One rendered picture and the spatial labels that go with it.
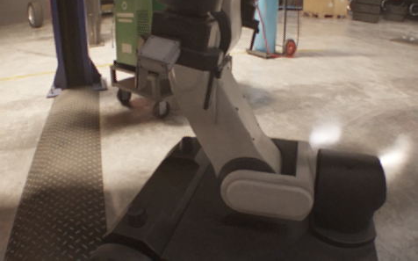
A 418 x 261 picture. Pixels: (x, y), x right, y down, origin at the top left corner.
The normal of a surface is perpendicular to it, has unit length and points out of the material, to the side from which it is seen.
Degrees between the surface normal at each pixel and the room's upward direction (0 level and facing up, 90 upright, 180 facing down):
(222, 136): 90
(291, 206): 90
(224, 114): 90
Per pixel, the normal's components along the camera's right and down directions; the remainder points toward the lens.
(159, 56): 0.03, -0.55
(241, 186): -0.27, 0.40
